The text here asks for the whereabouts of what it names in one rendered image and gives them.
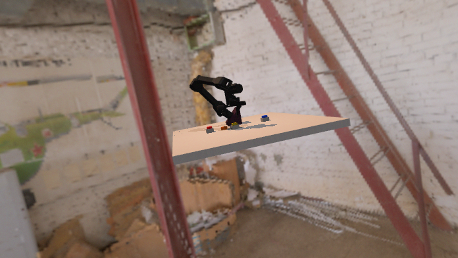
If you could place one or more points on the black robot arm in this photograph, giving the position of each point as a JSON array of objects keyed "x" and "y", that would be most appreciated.
[{"x": 219, "y": 83}]

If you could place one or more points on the yellow button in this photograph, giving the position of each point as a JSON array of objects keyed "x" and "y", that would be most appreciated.
[{"x": 235, "y": 126}]

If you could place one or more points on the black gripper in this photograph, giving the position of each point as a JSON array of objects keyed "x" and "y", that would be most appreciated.
[{"x": 223, "y": 107}]

